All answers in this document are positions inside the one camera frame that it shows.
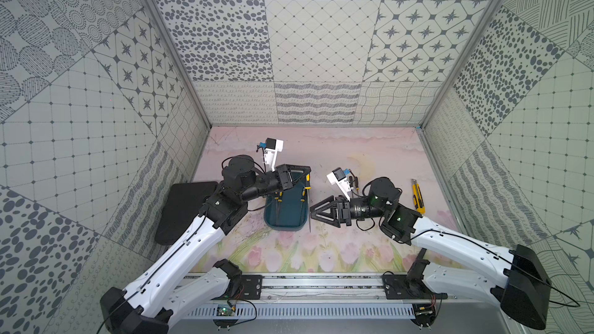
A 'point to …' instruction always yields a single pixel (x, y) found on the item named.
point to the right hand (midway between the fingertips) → (312, 215)
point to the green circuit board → (224, 310)
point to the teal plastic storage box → (287, 210)
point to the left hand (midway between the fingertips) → (309, 165)
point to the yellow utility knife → (418, 197)
